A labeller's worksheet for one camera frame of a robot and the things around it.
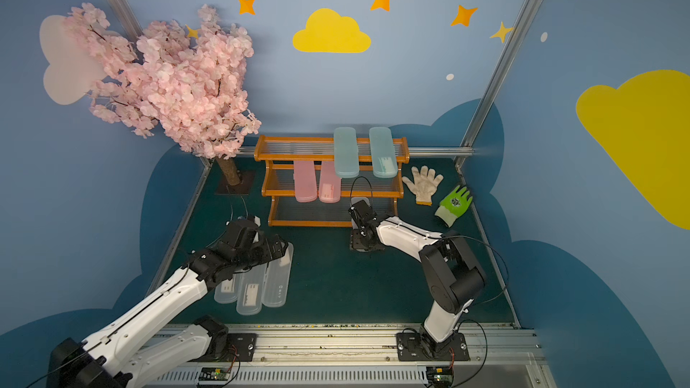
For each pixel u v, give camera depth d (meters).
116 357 0.41
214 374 0.72
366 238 0.68
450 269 0.47
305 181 0.91
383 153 0.84
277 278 0.87
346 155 0.83
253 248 0.66
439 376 0.73
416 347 0.75
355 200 0.90
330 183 0.90
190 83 0.60
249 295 0.82
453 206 1.05
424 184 1.15
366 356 0.74
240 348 0.76
